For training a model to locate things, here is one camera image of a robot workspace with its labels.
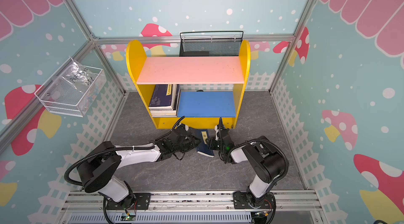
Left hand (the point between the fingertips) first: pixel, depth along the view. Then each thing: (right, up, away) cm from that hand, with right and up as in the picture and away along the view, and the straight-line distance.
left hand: (200, 144), depth 86 cm
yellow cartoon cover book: (-21, +15, +1) cm, 26 cm away
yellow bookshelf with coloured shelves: (0, +19, +5) cm, 19 cm away
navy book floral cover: (-21, +19, -1) cm, 28 cm away
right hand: (+3, +1, +7) cm, 8 cm away
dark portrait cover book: (-21, +17, 0) cm, 27 cm away
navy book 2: (-21, +26, +1) cm, 34 cm away
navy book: (+1, -2, 0) cm, 2 cm away
